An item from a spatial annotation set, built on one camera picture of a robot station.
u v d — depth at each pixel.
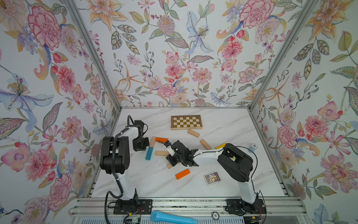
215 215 0.72
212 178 0.82
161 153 0.88
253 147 0.90
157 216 0.68
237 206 0.74
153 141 1.01
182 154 0.73
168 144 0.82
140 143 0.83
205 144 0.99
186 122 1.07
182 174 0.86
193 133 1.04
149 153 0.94
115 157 0.46
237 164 0.52
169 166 0.87
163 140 1.02
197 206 0.75
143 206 0.74
